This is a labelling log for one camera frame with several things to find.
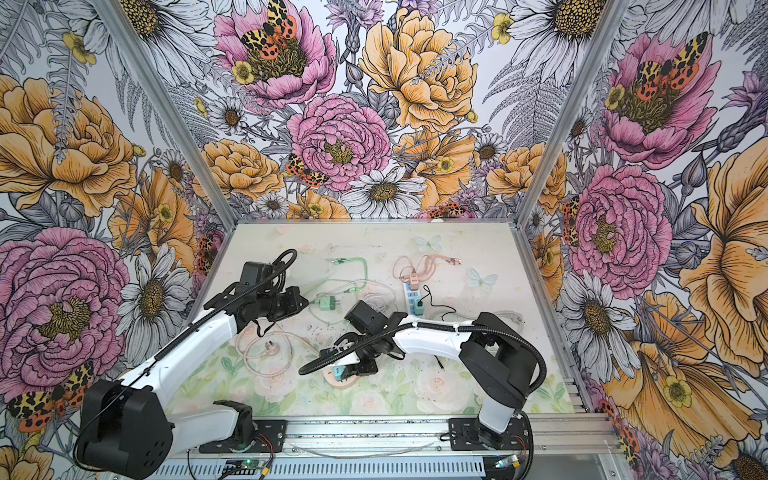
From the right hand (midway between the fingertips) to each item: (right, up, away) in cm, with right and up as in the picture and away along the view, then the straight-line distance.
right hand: (349, 373), depth 80 cm
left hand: (-12, +16, +4) cm, 20 cm away
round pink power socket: (-5, -1, 0) cm, 5 cm away
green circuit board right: (+38, -17, -9) cm, 43 cm away
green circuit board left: (-22, -17, -9) cm, 29 cm away
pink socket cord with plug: (-23, +4, +7) cm, 25 cm away
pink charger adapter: (+18, +23, +16) cm, 33 cm away
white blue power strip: (+17, +18, +17) cm, 30 cm away
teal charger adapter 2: (+19, +14, +11) cm, 27 cm away
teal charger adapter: (-3, +1, -2) cm, 4 cm away
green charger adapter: (-9, +16, +16) cm, 24 cm away
